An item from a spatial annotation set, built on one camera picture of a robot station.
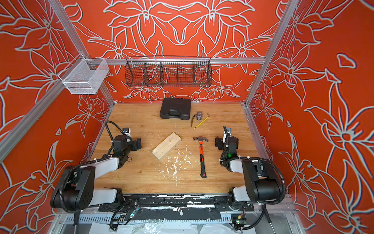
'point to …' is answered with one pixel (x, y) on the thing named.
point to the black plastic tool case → (176, 108)
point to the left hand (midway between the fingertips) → (133, 138)
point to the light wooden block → (167, 147)
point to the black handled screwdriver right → (267, 213)
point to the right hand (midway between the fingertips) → (226, 135)
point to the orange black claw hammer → (203, 171)
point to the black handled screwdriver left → (76, 217)
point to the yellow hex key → (202, 122)
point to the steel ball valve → (198, 116)
